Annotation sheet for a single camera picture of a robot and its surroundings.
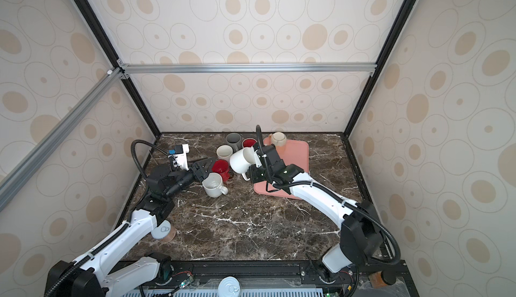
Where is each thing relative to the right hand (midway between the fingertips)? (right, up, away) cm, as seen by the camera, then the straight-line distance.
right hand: (250, 169), depth 82 cm
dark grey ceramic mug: (-9, +13, +22) cm, 27 cm away
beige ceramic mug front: (-18, -9, +13) cm, 24 cm away
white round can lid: (-6, -37, -16) cm, 41 cm away
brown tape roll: (-33, -24, -4) cm, 41 cm away
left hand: (-12, +5, -9) cm, 16 cm away
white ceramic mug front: (-2, +12, +25) cm, 28 cm away
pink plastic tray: (+23, +7, +27) cm, 37 cm away
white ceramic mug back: (-3, +4, -4) cm, 6 cm away
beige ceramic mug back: (+14, +14, +24) cm, 31 cm away
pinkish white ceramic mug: (-14, +7, +19) cm, 25 cm away
